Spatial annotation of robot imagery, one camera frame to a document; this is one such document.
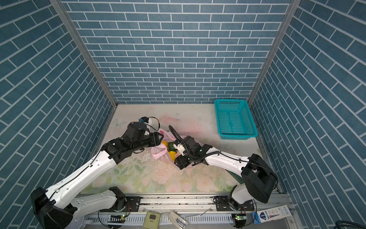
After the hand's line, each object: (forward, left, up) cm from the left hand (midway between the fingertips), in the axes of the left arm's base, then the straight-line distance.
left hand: (161, 136), depth 75 cm
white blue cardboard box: (-34, -51, -20) cm, 65 cm away
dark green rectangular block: (-16, -43, -21) cm, 51 cm away
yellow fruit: (-2, -5, -16) cm, 17 cm away
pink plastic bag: (-8, 0, 0) cm, 8 cm away
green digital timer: (-35, +3, -20) cm, 40 cm away
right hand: (-6, -8, -15) cm, 18 cm away
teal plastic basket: (+29, -52, -21) cm, 64 cm away
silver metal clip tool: (-34, -9, -21) cm, 41 cm away
